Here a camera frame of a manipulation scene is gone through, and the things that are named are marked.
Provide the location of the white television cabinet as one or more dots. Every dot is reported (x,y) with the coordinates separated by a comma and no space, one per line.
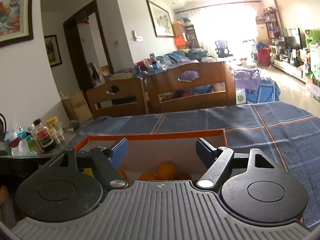
(290,68)

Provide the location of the cluttered sofa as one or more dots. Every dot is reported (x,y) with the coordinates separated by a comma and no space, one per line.
(180,56)

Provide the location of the red apple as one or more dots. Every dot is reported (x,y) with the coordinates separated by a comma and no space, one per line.
(184,176)

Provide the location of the yellow-lid jar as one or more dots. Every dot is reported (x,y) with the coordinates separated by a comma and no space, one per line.
(55,125)

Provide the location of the small framed picture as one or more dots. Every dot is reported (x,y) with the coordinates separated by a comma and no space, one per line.
(53,51)

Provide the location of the blue patterned tablecloth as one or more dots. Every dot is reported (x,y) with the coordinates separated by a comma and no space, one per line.
(262,122)

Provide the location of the brown wooden chair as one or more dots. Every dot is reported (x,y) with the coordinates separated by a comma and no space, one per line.
(125,92)
(212,72)

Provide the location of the large framed painting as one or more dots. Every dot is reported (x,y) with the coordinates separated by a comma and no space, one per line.
(15,12)

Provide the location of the small white bottle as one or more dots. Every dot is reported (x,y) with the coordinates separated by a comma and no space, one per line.
(53,136)
(60,135)

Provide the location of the black office chair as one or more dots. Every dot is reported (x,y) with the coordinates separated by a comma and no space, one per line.
(223,48)

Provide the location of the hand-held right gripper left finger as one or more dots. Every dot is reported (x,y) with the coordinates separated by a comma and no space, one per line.
(120,152)

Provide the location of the dark bottle with black cap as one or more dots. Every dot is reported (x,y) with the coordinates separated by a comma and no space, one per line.
(43,136)

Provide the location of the framed wall picture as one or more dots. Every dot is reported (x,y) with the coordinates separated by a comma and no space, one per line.
(161,18)

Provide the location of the yellow lemon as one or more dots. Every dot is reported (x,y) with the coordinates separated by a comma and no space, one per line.
(88,173)

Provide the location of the white standing air conditioner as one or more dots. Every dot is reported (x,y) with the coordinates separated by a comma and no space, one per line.
(262,31)

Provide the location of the black television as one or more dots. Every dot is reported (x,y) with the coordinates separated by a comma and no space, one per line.
(292,38)

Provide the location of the blue bag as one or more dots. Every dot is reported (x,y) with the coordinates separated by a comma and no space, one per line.
(265,90)

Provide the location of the orange hanging item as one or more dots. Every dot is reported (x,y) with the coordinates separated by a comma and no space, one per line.
(180,43)

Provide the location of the teal tissue pack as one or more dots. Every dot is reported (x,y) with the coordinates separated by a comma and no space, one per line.
(23,147)

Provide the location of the green-label bottle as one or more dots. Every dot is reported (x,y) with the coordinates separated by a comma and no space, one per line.
(33,145)

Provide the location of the orange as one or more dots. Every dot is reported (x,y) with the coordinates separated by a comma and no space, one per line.
(147,176)
(166,171)

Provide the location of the purple blanket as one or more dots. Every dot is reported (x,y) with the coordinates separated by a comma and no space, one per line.
(246,77)

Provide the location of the red basket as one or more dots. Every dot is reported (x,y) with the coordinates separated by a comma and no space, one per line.
(264,57)

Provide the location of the brown cardboard box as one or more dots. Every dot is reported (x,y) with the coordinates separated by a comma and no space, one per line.
(77,105)

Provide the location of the dark wooden door frame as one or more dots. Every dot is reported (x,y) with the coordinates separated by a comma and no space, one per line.
(68,55)

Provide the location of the tall dark bookshelf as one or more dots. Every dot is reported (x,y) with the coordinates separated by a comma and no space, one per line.
(272,26)

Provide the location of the orange cardboard box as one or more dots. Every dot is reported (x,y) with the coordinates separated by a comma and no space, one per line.
(162,152)

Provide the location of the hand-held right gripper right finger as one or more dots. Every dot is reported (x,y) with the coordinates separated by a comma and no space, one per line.
(203,152)

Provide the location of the white bag with green print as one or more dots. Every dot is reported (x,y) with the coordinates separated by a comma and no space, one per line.
(241,97)

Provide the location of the wooden bookshelf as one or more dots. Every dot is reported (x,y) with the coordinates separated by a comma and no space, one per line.
(192,36)

